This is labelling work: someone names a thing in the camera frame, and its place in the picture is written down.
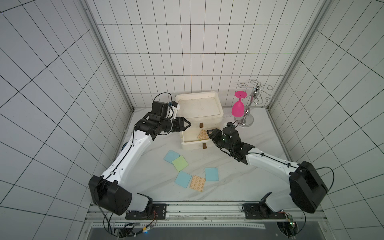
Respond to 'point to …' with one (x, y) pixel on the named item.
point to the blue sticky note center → (211, 174)
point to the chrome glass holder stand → (247, 120)
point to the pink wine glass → (238, 107)
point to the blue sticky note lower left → (183, 179)
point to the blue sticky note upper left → (171, 156)
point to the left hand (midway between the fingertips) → (185, 128)
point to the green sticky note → (180, 163)
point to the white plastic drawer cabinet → (204, 112)
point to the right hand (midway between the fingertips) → (202, 134)
